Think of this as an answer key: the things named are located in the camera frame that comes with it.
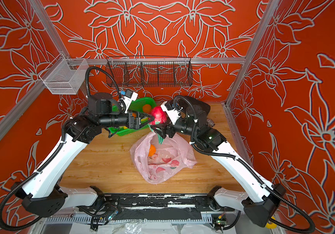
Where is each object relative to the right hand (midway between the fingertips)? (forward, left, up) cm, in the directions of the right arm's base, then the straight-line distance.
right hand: (155, 120), depth 61 cm
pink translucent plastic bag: (-4, +1, -36) cm, 37 cm away
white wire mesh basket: (+42, +61, -5) cm, 74 cm away
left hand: (0, +3, +4) cm, 4 cm away
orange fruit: (+37, +10, -32) cm, 50 cm away
